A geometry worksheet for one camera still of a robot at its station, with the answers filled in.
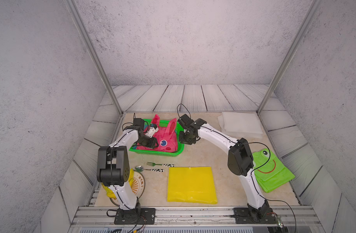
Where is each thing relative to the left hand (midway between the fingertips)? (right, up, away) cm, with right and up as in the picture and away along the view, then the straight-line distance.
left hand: (156, 143), depth 94 cm
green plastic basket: (0, -5, -3) cm, 5 cm away
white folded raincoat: (+62, +11, +18) cm, 66 cm away
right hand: (+16, +2, -2) cm, 16 cm away
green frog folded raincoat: (+68, -16, -7) cm, 70 cm away
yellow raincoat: (+23, -22, -11) cm, 34 cm away
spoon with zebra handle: (-9, -14, -5) cm, 18 cm away
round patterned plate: (-10, -21, -9) cm, 25 cm away
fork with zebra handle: (-2, -13, -2) cm, 13 cm away
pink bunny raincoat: (+5, +4, +7) cm, 10 cm away
